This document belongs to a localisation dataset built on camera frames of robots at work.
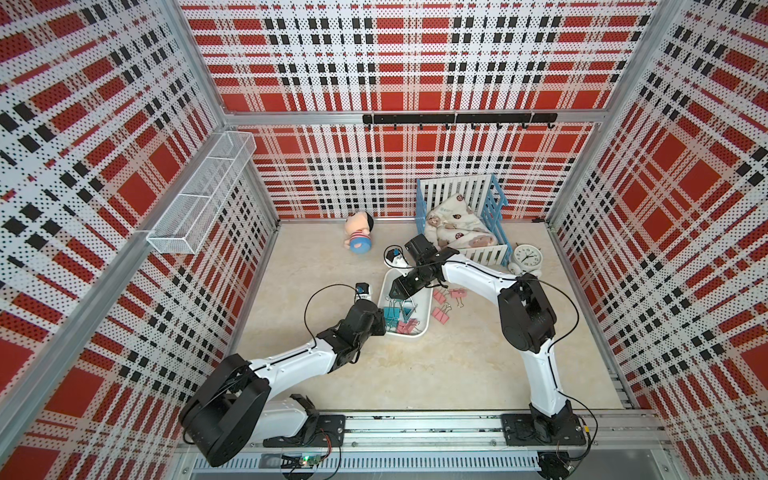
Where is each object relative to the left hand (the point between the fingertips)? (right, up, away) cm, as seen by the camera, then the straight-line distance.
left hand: (383, 310), depth 89 cm
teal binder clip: (+2, -3, +4) cm, 5 cm away
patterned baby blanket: (+26, +29, +30) cm, 49 cm away
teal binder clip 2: (+7, -1, +2) cm, 7 cm away
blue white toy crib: (+39, +39, +26) cm, 61 cm away
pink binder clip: (+18, -2, +4) cm, 19 cm away
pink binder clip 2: (+18, +4, +9) cm, 21 cm away
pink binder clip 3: (+7, -5, +1) cm, 9 cm away
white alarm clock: (+50, +15, +15) cm, 55 cm away
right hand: (+5, +6, +3) cm, 8 cm away
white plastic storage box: (+13, +1, +10) cm, 16 cm away
